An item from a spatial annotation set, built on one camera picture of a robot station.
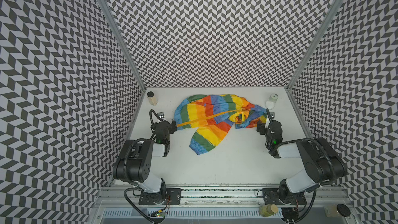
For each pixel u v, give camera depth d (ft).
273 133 2.29
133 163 1.47
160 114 2.64
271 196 2.41
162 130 2.32
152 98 3.41
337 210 2.09
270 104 3.41
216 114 3.21
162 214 2.18
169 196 2.34
